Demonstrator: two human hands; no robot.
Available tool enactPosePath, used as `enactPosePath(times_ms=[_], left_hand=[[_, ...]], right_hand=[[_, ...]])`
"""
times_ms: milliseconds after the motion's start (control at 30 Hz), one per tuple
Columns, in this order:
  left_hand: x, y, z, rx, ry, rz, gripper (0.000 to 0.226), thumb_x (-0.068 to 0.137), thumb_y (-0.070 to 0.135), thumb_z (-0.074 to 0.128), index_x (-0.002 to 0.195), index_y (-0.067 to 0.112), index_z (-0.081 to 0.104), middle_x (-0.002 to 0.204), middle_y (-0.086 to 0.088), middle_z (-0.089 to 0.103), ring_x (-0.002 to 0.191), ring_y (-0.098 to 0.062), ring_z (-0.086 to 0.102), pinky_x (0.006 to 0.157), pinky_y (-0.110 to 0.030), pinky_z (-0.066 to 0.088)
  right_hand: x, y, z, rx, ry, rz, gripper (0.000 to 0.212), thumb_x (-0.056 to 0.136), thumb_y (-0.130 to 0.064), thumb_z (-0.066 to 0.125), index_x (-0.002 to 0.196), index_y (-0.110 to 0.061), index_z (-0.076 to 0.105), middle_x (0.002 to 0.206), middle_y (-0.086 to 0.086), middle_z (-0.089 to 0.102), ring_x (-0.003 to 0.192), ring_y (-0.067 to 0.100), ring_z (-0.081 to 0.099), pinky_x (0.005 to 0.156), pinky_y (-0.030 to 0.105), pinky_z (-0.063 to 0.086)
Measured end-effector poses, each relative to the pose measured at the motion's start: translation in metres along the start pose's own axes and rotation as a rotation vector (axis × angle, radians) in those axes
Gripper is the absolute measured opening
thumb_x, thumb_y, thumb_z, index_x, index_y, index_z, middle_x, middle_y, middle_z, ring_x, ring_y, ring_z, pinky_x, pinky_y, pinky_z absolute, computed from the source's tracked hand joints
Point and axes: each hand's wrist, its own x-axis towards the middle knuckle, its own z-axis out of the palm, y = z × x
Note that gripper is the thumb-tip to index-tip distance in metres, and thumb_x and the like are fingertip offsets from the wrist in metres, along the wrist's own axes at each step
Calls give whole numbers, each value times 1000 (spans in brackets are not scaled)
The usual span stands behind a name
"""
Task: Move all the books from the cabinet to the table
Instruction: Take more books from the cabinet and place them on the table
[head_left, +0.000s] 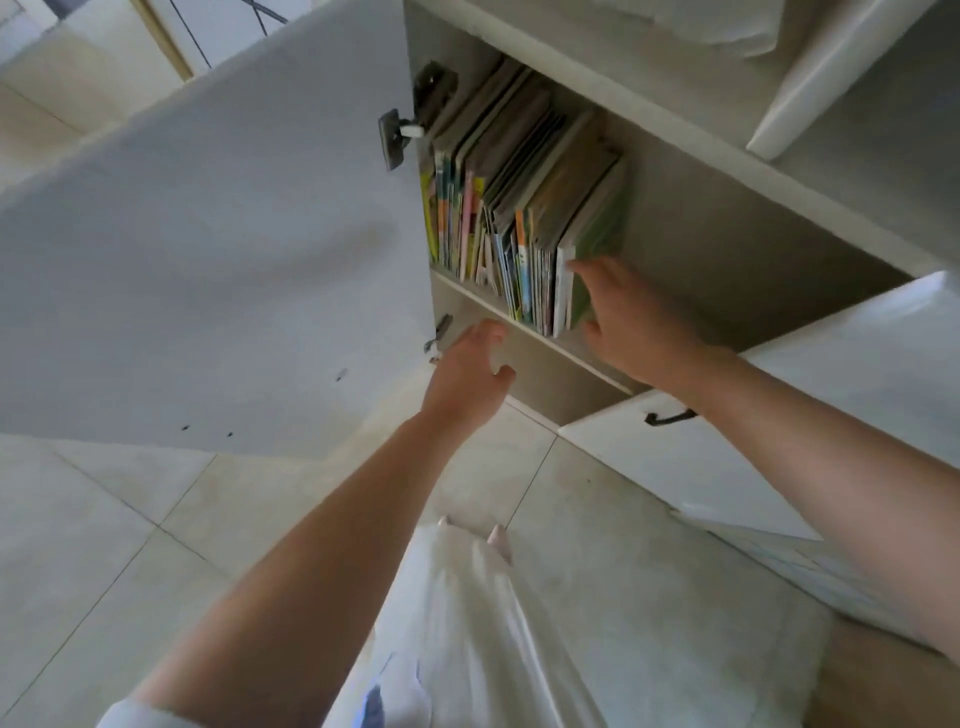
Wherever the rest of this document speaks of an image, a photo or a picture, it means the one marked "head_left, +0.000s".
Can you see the person's right hand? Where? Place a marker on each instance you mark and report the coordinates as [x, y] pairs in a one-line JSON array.
[[637, 330]]

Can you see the person's left hand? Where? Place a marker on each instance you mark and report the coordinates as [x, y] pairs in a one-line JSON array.
[[461, 382]]

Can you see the person's left thumb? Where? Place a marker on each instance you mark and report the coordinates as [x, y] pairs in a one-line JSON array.
[[504, 377]]

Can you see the person's right thumb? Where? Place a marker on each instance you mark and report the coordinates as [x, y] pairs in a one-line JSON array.
[[592, 336]]

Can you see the thin green book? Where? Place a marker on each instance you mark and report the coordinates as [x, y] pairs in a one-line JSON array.
[[600, 232]]

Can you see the person's right forearm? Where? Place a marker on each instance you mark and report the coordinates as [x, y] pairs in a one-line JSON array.
[[832, 472]]

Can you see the person's left forearm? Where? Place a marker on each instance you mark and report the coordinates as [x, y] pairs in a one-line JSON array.
[[322, 570]]

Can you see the small metal door hinge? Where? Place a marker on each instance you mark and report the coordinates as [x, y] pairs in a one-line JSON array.
[[439, 332]]

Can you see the person's right foot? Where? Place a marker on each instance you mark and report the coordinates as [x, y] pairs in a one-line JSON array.
[[499, 541]]

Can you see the row of colourful children's books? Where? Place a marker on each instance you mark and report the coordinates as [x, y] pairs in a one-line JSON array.
[[502, 195]]

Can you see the white cabinet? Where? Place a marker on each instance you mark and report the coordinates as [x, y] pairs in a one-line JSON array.
[[720, 217]]

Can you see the person's white dress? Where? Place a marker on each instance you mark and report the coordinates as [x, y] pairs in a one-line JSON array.
[[465, 645]]

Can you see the large metal door hinge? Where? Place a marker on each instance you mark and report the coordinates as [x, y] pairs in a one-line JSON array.
[[420, 112]]

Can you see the large white cabinet door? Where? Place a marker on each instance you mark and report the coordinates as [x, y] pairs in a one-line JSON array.
[[217, 262]]

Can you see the white slanted board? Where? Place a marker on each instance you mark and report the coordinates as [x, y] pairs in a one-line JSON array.
[[832, 67]]

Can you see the wooden door frame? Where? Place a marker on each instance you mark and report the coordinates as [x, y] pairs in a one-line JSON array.
[[163, 39]]

